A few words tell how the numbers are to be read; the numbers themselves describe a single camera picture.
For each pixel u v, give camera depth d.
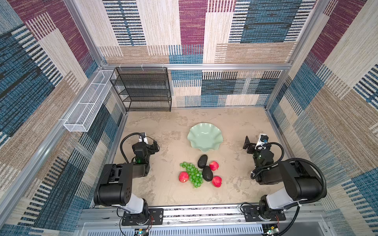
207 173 0.83
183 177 0.81
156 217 0.73
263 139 0.75
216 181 0.80
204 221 0.73
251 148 0.81
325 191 0.43
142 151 0.71
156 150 0.89
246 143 0.87
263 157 0.71
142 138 0.79
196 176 0.83
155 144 0.88
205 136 1.03
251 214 0.73
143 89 1.09
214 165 0.86
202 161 0.90
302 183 0.45
